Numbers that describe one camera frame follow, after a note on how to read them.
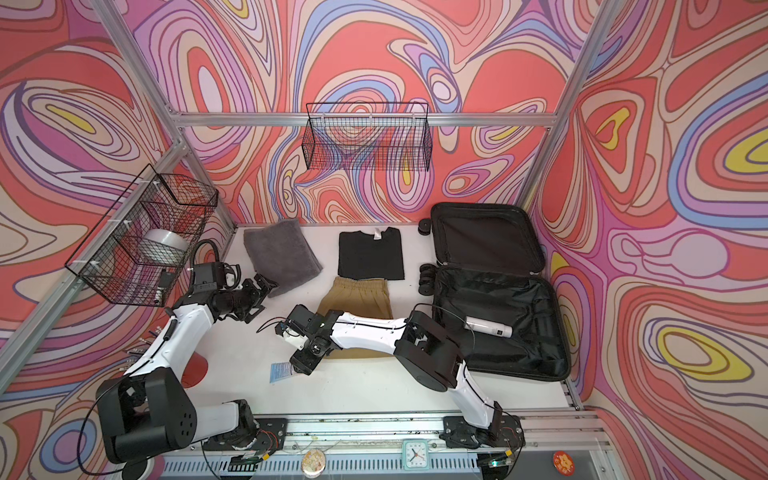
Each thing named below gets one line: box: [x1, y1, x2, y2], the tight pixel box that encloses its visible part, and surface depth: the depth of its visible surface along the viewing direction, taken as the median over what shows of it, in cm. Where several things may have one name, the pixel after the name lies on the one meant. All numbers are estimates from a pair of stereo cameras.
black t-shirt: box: [338, 227, 405, 280], surface depth 113 cm
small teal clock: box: [402, 438, 430, 471], surface depth 70 cm
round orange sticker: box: [552, 450, 575, 477], surface depth 70 cm
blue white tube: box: [269, 362, 292, 383], surface depth 84 cm
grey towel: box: [243, 219, 323, 298], surface depth 110 cm
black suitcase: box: [431, 202, 571, 381], surface depth 96 cm
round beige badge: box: [301, 449, 327, 478], surface depth 71 cm
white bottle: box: [464, 316, 513, 339], surface depth 90 cm
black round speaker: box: [122, 457, 155, 480], surface depth 66 cm
